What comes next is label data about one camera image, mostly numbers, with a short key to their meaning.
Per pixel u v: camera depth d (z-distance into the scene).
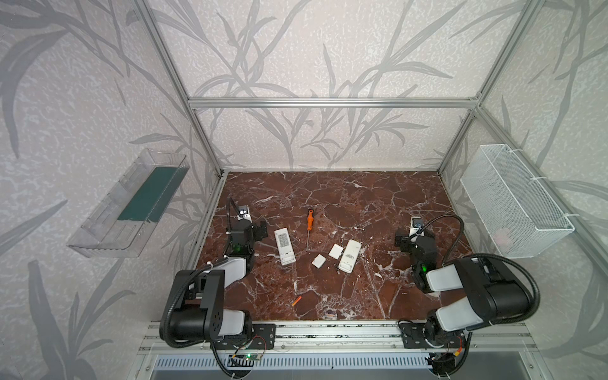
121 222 0.64
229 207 0.77
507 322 0.48
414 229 0.80
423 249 0.69
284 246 0.94
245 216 0.80
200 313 0.43
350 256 0.90
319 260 0.91
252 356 0.70
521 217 0.63
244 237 0.69
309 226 0.99
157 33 0.75
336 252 0.92
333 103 0.93
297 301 0.81
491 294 0.44
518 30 0.75
